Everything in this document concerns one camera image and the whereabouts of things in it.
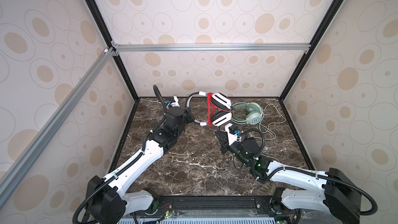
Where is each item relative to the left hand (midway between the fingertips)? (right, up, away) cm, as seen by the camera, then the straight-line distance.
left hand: (195, 105), depth 74 cm
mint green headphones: (+35, -4, +27) cm, 44 cm away
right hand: (+11, -13, 0) cm, 17 cm away
